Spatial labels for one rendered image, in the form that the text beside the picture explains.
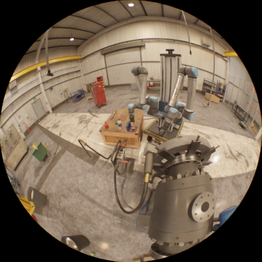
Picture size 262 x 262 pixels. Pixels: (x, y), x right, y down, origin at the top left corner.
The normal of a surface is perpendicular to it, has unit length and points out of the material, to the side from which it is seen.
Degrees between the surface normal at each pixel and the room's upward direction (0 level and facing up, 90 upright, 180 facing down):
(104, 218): 0
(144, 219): 0
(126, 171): 0
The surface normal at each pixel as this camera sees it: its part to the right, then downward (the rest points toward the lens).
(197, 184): -0.20, -0.77
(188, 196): -0.44, -0.73
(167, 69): -0.65, 0.53
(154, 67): -0.32, 0.63
